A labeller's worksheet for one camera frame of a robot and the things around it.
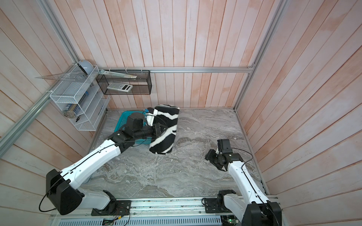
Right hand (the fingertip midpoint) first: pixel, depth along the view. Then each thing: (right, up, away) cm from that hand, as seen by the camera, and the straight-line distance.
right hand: (208, 156), depth 85 cm
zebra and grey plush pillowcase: (-24, +24, -15) cm, 37 cm away
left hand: (-25, +17, -11) cm, 32 cm away
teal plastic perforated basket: (-59, +21, +16) cm, 65 cm away
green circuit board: (+8, -29, -15) cm, 33 cm away
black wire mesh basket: (-47, +50, +22) cm, 72 cm away
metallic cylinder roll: (-78, +26, -9) cm, 83 cm away
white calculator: (-60, +46, +13) cm, 77 cm away
